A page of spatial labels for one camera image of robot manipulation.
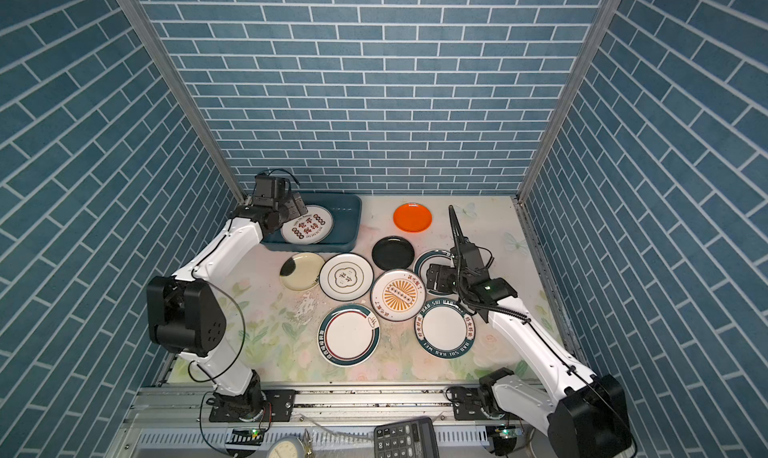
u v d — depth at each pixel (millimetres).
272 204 692
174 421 741
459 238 722
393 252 1052
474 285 606
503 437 716
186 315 460
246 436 722
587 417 392
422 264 996
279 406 735
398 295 934
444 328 889
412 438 679
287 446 654
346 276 964
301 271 990
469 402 737
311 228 1092
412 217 1153
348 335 880
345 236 1071
